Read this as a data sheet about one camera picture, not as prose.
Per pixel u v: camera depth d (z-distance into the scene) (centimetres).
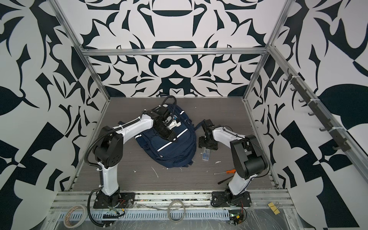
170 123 79
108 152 50
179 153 85
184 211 69
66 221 68
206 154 89
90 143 100
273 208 72
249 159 48
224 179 82
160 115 74
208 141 79
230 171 82
